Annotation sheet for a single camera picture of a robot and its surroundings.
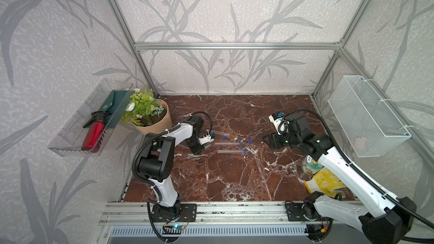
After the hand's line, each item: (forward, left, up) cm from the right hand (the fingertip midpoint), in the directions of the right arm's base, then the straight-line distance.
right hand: (266, 135), depth 76 cm
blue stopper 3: (+10, +20, -18) cm, 29 cm away
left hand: (+3, +35, -20) cm, 41 cm away
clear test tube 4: (-2, +37, -15) cm, 40 cm away
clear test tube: (+7, +18, -20) cm, 28 cm away
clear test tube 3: (+15, +23, -20) cm, 34 cm away
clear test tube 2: (+2, +17, -20) cm, 27 cm away
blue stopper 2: (+2, +9, -20) cm, 22 cm away
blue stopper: (+6, +11, -20) cm, 24 cm away
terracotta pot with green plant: (+14, +59, 0) cm, 61 cm away
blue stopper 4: (+8, +5, -19) cm, 21 cm away
